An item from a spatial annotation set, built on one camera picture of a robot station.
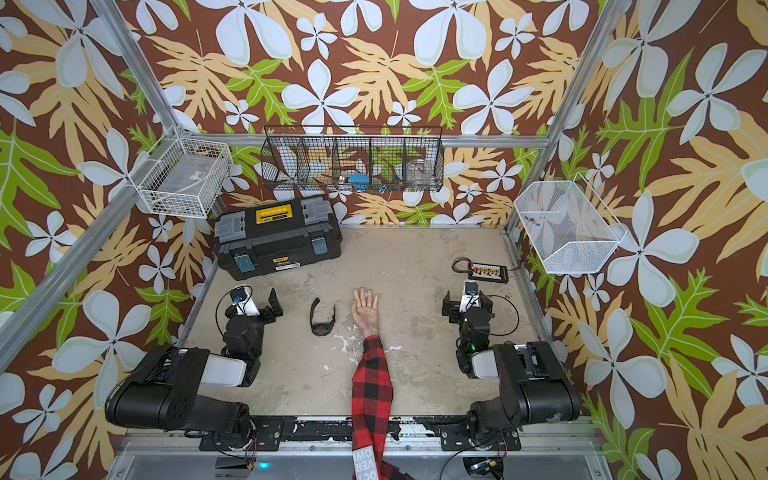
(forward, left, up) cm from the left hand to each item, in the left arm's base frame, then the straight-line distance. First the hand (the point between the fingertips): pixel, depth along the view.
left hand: (258, 290), depth 88 cm
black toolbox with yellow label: (+17, -2, +5) cm, 18 cm away
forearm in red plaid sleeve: (-29, -35, -9) cm, 46 cm away
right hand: (+2, -63, -2) cm, 63 cm away
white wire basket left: (+25, +21, +22) cm, 40 cm away
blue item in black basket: (+31, -30, +17) cm, 46 cm away
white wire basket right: (+12, -91, +15) cm, 93 cm away
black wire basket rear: (+40, -27, +19) cm, 52 cm away
